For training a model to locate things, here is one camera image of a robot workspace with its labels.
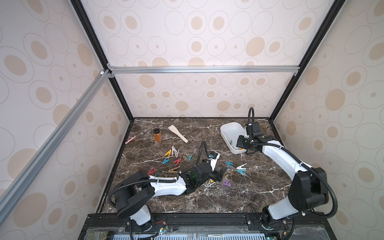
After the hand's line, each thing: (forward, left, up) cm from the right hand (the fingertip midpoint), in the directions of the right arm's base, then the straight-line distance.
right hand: (245, 142), depth 90 cm
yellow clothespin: (-3, +48, -11) cm, 50 cm away
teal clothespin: (-13, +1, -13) cm, 18 cm away
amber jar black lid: (+7, +56, -4) cm, 57 cm away
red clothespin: (-8, +41, -11) cm, 43 cm away
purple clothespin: (-21, +11, -12) cm, 27 cm away
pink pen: (+5, +79, -11) cm, 80 cm away
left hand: (-17, +13, +1) cm, 21 cm away
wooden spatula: (+19, +47, -12) cm, 52 cm away
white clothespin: (0, +45, -11) cm, 46 cm away
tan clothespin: (-14, +43, -12) cm, 47 cm away
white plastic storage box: (+15, +6, -9) cm, 19 cm away
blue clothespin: (-8, +49, -11) cm, 51 cm away
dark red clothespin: (-16, +57, -12) cm, 60 cm away
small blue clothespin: (-5, +34, -12) cm, 36 cm away
